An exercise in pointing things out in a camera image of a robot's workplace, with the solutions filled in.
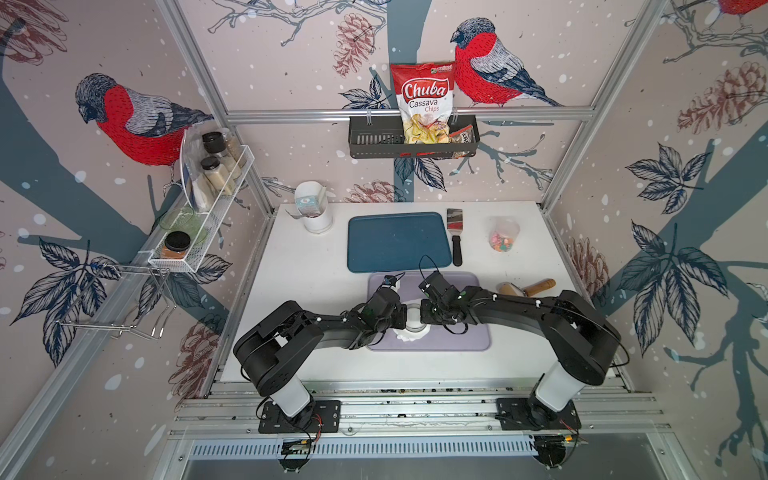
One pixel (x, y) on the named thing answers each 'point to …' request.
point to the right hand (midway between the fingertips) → (421, 315)
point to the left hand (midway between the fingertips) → (412, 309)
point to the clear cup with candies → (504, 233)
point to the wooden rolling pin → (530, 290)
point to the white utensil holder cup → (319, 224)
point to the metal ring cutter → (413, 318)
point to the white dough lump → (405, 335)
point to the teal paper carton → (309, 205)
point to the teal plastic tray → (397, 241)
